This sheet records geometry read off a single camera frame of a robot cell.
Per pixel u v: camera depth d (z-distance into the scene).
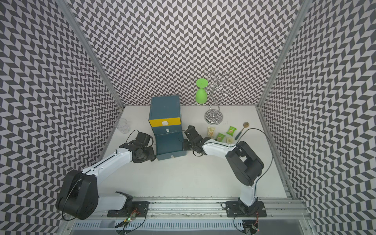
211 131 1.02
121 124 1.07
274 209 0.76
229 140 0.98
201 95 0.94
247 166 0.48
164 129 0.91
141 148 0.65
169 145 0.92
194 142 0.72
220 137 1.00
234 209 0.73
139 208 0.72
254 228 0.68
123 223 0.68
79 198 0.41
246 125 1.05
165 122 0.85
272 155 0.95
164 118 0.71
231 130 1.02
